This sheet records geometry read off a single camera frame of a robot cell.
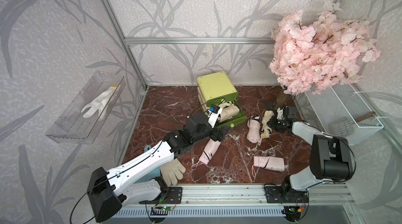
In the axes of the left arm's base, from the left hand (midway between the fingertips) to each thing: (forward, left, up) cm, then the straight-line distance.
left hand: (224, 124), depth 71 cm
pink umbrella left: (-5, +7, -22) cm, 24 cm away
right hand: (+14, -30, -20) cm, 38 cm away
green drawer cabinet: (+26, +3, -4) cm, 27 cm away
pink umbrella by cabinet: (+9, -20, -20) cm, 30 cm away
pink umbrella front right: (-11, -26, -21) cm, 35 cm away
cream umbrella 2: (+8, -27, -19) cm, 34 cm away
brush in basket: (-2, -57, +10) cm, 58 cm away
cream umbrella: (+16, -5, -12) cm, 21 cm away
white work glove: (-14, +26, -25) cm, 39 cm away
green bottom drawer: (+11, -10, -12) cm, 19 cm away
